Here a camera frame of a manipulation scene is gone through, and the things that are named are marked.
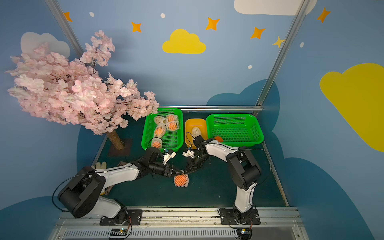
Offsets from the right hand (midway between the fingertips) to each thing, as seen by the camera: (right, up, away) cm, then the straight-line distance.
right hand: (188, 171), depth 84 cm
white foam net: (+5, +22, +19) cm, 29 cm away
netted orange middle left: (-20, +23, +17) cm, 35 cm away
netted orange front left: (-21, +15, +12) cm, 28 cm away
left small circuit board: (-34, -27, -11) cm, 45 cm away
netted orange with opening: (-3, -4, -4) cm, 6 cm away
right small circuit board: (+29, -27, -11) cm, 41 cm away
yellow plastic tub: (0, +28, +28) cm, 39 cm away
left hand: (-4, +1, -2) cm, 5 cm away
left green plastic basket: (-12, +16, +20) cm, 28 cm away
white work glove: (-57, +1, +7) cm, 57 cm away
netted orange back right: (-13, +33, +27) cm, 44 cm away
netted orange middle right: (-12, +27, +21) cm, 36 cm away
